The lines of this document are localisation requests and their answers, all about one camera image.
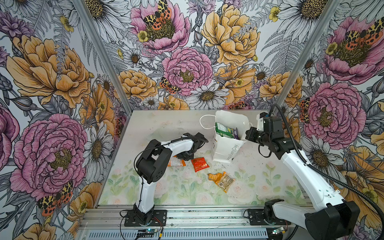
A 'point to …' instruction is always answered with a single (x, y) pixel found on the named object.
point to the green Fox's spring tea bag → (224, 131)
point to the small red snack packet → (199, 164)
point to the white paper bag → (224, 148)
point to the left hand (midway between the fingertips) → (180, 159)
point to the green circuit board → (150, 230)
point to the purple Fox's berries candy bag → (236, 135)
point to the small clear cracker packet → (225, 182)
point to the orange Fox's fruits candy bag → (176, 161)
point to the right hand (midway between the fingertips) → (245, 136)
